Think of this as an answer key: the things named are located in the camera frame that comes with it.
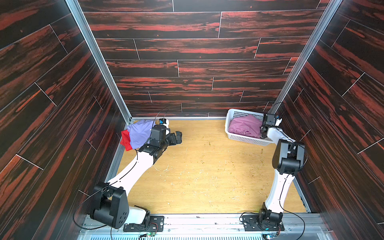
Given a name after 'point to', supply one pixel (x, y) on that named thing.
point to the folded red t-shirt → (125, 140)
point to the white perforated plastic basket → (232, 113)
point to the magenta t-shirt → (248, 125)
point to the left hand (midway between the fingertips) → (176, 133)
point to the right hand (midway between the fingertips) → (278, 132)
